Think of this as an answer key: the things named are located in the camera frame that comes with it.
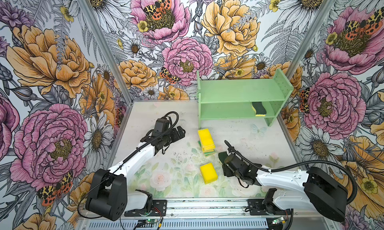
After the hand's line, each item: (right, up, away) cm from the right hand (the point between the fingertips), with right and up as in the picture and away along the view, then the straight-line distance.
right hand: (228, 171), depth 87 cm
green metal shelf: (+2, +46, +42) cm, 62 cm away
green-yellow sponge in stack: (-12, +9, +3) cm, 15 cm away
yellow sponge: (-13, +17, +2) cm, 21 cm away
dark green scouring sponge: (+23, +36, +13) cm, 45 cm away
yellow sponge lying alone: (-12, +1, -5) cm, 13 cm away
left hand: (-28, +19, 0) cm, 34 cm away
